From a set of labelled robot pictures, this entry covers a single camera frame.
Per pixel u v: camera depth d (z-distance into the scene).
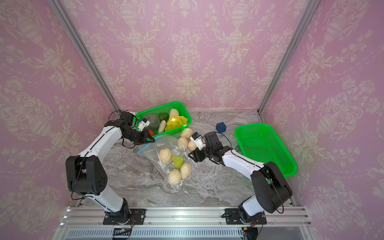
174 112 1.09
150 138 0.83
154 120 1.01
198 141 0.78
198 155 0.76
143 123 0.81
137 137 0.76
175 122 1.02
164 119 1.12
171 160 0.88
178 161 0.85
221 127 1.06
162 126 1.06
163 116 1.12
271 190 0.43
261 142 1.03
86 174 0.45
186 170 0.84
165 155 0.83
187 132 1.00
